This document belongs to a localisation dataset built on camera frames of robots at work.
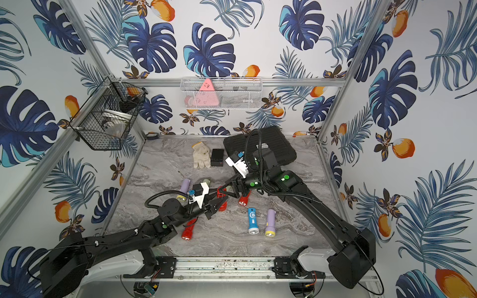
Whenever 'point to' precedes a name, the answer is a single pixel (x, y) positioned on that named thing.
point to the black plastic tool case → (271, 138)
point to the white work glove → (201, 155)
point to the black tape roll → (152, 136)
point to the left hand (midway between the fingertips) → (224, 190)
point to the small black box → (217, 158)
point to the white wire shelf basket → (222, 93)
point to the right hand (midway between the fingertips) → (224, 184)
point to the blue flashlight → (253, 223)
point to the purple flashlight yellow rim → (184, 185)
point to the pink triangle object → (206, 96)
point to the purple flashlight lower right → (270, 230)
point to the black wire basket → (103, 118)
